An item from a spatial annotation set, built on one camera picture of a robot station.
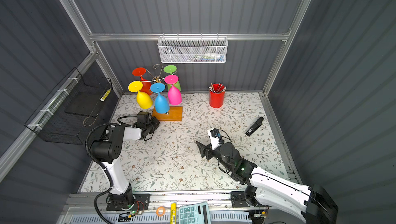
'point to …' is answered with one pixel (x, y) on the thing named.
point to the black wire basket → (68, 115)
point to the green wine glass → (171, 69)
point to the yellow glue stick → (173, 212)
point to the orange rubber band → (157, 211)
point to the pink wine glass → (174, 95)
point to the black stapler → (257, 124)
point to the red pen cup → (217, 96)
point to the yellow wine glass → (143, 99)
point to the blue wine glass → (161, 105)
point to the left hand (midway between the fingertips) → (159, 120)
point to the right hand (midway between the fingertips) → (205, 140)
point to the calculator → (197, 213)
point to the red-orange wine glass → (146, 85)
